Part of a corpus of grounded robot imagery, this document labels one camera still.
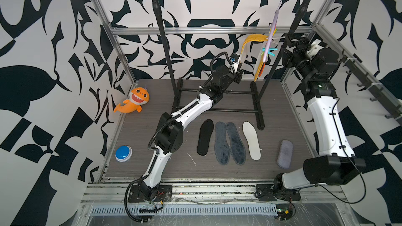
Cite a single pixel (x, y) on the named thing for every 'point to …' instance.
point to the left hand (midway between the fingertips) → (238, 59)
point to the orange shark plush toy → (138, 96)
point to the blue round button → (123, 153)
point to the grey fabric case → (285, 155)
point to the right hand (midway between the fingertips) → (283, 37)
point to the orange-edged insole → (250, 133)
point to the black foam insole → (205, 132)
